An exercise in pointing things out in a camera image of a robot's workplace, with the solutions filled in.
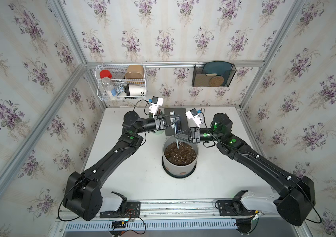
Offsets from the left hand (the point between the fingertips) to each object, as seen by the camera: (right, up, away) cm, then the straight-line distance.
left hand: (181, 124), depth 60 cm
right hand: (-1, -6, +1) cm, 6 cm away
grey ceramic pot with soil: (+1, -21, +20) cm, 29 cm away
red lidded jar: (-45, +31, +31) cm, 63 cm away
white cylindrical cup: (-27, +21, +33) cm, 48 cm away
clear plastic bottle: (-44, +23, +30) cm, 58 cm away
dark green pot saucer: (0, -30, +22) cm, 37 cm away
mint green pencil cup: (-12, -7, +42) cm, 44 cm away
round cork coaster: (+27, +28, +38) cm, 54 cm away
